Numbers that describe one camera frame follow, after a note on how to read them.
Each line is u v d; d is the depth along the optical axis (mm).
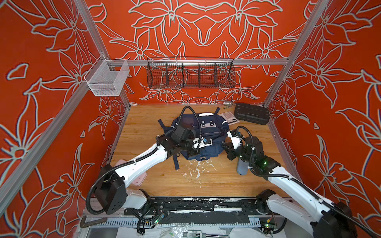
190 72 976
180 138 598
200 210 727
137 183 792
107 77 943
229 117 1098
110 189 401
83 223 684
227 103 1171
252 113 1060
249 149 582
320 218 394
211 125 975
